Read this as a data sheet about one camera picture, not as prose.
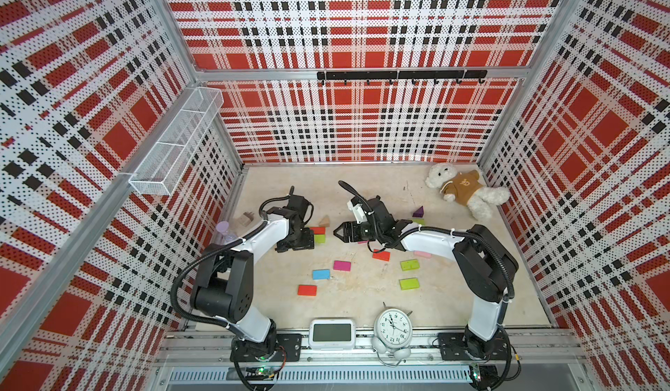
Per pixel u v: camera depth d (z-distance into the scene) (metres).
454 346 0.73
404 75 0.88
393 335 0.72
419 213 1.01
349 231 0.79
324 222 1.02
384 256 0.92
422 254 0.61
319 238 0.98
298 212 0.75
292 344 0.74
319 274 0.90
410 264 0.89
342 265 0.92
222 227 0.89
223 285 0.45
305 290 0.86
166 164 0.91
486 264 0.49
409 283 0.86
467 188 1.04
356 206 0.82
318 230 1.00
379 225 0.71
